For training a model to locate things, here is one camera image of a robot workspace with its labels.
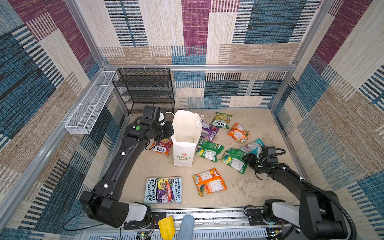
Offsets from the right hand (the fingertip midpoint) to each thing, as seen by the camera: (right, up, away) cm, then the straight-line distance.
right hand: (245, 162), depth 90 cm
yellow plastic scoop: (-43, -27, -18) cm, 54 cm away
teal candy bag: (+8, +8, +6) cm, 13 cm away
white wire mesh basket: (-96, +32, +6) cm, 101 cm away
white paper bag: (-34, +18, +8) cm, 39 cm away
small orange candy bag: (0, +17, +12) cm, 21 cm away
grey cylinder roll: (-34, -25, -21) cm, 47 cm away
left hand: (-40, +21, -15) cm, 47 cm away
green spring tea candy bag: (-21, +7, +6) cm, 23 cm away
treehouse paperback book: (-46, -13, -9) cm, 49 cm away
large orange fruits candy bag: (-22, -9, -6) cm, 25 cm away
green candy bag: (-6, +2, +1) cm, 6 cm away
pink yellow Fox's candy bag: (-50, +8, +7) cm, 51 cm away
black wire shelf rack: (-68, +49, +19) cm, 85 cm away
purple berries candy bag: (-20, +17, +15) cm, 31 cm away
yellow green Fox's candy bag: (-11, +25, +20) cm, 34 cm away
